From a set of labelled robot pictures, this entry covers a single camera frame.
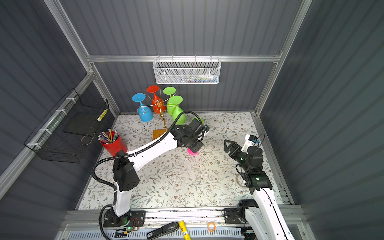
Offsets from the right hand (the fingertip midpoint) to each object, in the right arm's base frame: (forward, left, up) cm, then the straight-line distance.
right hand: (230, 144), depth 76 cm
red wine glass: (+21, +39, +9) cm, 45 cm away
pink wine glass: (-5, +20, 0) cm, 20 cm away
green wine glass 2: (+21, +28, +12) cm, 37 cm away
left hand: (+4, +17, -6) cm, 18 cm away
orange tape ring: (-33, +9, -21) cm, 40 cm away
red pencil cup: (+5, +66, -5) cm, 67 cm away
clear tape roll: (-10, -7, -22) cm, 26 cm away
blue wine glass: (+20, +47, +4) cm, 52 cm away
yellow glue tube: (-35, +24, -20) cm, 46 cm away
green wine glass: (+30, +33, +12) cm, 46 cm away
